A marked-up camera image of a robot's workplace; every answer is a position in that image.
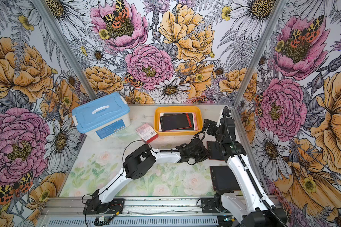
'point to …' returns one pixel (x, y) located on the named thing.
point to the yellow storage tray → (158, 109)
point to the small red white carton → (147, 133)
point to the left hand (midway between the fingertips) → (211, 158)
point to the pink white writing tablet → (192, 117)
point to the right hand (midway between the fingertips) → (210, 124)
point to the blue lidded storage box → (102, 116)
